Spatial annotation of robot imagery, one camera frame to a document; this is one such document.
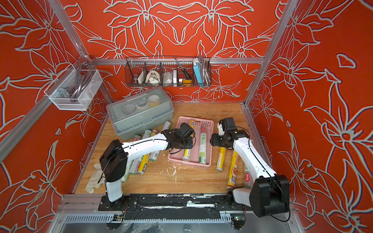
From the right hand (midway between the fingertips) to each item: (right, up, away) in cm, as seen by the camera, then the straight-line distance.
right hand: (212, 140), depth 83 cm
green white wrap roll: (-6, -10, +2) cm, 12 cm away
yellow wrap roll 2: (-15, -6, -3) cm, 17 cm away
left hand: (-12, -2, +2) cm, 12 cm away
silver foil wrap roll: (-35, -10, +3) cm, 36 cm away
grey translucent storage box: (-49, +14, +3) cm, 51 cm away
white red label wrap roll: (+18, -20, -5) cm, 28 cm away
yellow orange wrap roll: (+11, -17, -2) cm, 21 cm away
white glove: (-67, -22, -3) cm, 70 cm away
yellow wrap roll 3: (-41, -16, 0) cm, 44 cm away
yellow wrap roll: (+6, -12, +2) cm, 13 cm away
